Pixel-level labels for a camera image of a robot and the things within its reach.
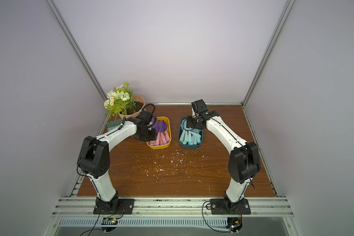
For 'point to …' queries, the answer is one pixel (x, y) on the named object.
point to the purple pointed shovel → (152, 142)
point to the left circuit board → (109, 221)
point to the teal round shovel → (182, 136)
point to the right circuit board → (234, 223)
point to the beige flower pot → (140, 103)
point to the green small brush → (111, 124)
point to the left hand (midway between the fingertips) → (157, 137)
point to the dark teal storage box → (182, 126)
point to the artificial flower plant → (120, 100)
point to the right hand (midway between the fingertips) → (191, 117)
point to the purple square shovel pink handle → (167, 135)
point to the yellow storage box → (155, 147)
